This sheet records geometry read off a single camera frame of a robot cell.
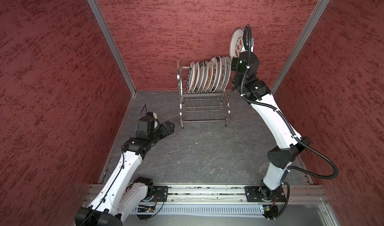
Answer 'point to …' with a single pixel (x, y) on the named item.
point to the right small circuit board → (270, 212)
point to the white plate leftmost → (191, 76)
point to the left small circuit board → (145, 209)
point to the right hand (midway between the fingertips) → (246, 56)
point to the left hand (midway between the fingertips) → (168, 131)
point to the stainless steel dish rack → (201, 106)
